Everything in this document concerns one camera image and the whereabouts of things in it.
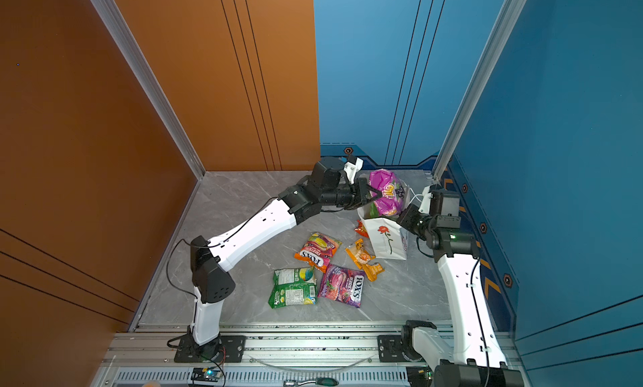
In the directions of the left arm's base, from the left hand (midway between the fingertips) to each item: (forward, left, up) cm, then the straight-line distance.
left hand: (386, 192), depth 67 cm
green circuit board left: (-38, +50, -36) cm, 72 cm away
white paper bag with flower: (-3, -4, -19) cm, 19 cm away
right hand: (0, -5, -9) cm, 10 cm away
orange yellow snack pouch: (-3, +3, -34) cm, 34 cm away
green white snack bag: (-14, +27, -32) cm, 45 cm away
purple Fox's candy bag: (-14, +11, -31) cm, 36 cm away
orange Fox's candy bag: (-2, +19, -30) cm, 36 cm away
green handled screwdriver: (-39, +17, -33) cm, 54 cm away
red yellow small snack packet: (+8, +3, -31) cm, 32 cm away
